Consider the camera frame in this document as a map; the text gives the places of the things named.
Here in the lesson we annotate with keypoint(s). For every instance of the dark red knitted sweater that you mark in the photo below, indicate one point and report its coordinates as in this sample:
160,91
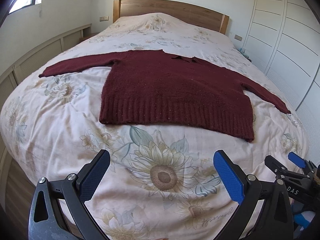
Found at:
151,86

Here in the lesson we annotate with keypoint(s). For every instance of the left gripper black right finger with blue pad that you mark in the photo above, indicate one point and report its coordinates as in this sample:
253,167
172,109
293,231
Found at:
275,219

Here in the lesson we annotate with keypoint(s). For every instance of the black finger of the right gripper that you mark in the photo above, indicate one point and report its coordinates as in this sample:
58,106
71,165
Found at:
281,171

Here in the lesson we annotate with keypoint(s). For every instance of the white low wall cabinet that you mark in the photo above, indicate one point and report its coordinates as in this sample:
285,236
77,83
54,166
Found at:
32,60

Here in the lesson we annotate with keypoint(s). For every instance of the white louvered wardrobe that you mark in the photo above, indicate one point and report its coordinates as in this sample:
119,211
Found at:
283,42

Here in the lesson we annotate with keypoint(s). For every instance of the floral sunflower bed duvet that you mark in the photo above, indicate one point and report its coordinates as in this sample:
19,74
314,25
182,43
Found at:
161,181

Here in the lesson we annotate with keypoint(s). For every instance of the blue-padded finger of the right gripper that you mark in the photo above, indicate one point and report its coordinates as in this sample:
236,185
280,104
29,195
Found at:
308,167

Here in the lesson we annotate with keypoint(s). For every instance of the wooden bed headboard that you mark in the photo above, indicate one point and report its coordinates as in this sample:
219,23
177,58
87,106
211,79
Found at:
188,13

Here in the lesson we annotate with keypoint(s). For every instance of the right wall switch plate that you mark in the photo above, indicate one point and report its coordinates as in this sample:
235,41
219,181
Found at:
237,37

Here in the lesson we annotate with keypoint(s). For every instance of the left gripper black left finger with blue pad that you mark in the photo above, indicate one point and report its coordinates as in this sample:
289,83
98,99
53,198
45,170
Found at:
46,219

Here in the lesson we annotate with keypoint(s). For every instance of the left wall switch plate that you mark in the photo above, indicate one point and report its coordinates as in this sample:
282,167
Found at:
104,18

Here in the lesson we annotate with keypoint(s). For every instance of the wall switch plate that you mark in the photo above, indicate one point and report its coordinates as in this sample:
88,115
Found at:
104,18
237,37

